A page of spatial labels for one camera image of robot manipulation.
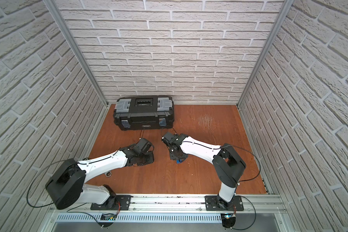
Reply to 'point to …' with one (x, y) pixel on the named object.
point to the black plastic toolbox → (140, 112)
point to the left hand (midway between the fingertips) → (156, 157)
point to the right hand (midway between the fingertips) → (179, 157)
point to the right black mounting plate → (213, 203)
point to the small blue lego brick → (178, 162)
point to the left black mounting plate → (117, 202)
